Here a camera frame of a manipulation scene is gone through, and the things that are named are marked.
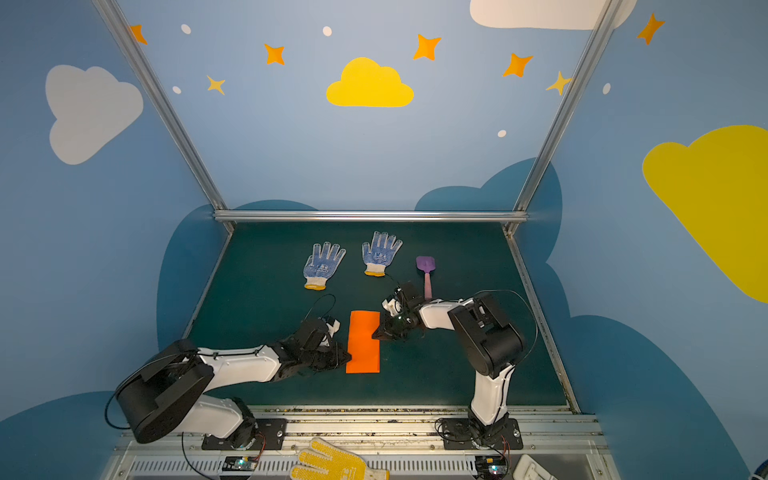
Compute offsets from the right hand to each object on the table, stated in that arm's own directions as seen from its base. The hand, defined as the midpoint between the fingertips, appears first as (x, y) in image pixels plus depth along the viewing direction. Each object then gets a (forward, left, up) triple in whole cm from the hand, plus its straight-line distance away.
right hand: (373, 336), depth 92 cm
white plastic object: (-32, -39, +1) cm, 50 cm away
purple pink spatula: (+28, -17, +2) cm, 33 cm away
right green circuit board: (-32, -31, -1) cm, 45 cm away
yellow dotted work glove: (-33, +9, +1) cm, 34 cm away
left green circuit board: (-34, +30, 0) cm, 46 cm away
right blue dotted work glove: (+34, 0, 0) cm, 34 cm away
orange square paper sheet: (-4, +2, -1) cm, 5 cm away
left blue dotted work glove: (+27, +22, +1) cm, 35 cm away
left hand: (-9, +5, +2) cm, 10 cm away
